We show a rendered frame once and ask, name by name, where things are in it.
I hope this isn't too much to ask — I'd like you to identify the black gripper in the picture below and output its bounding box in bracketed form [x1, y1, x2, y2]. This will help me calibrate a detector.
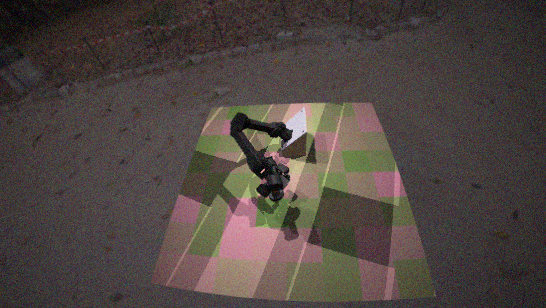
[256, 163, 289, 198]

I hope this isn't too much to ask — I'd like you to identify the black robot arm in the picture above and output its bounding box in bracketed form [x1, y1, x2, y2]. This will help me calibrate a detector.
[230, 113, 293, 191]

